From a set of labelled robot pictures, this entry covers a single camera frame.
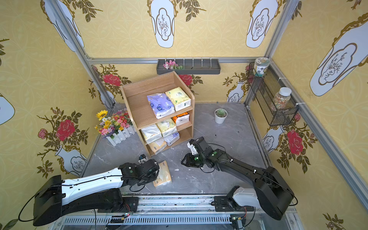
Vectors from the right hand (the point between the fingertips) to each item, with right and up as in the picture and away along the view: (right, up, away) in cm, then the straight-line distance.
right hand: (184, 159), depth 82 cm
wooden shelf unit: (-28, +38, +1) cm, 48 cm away
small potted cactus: (+26, +26, +21) cm, 42 cm away
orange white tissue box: (-2, +23, +1) cm, 23 cm away
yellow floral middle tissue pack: (-10, +19, -2) cm, 21 cm away
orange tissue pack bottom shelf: (-17, +6, +8) cm, 20 cm away
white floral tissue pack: (-18, +16, -6) cm, 24 cm away
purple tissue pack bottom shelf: (-9, +10, +9) cm, 16 cm away
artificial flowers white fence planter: (-43, +17, +8) cm, 47 cm away
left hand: (-19, -8, 0) cm, 20 cm away
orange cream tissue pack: (-11, -8, -4) cm, 14 cm away
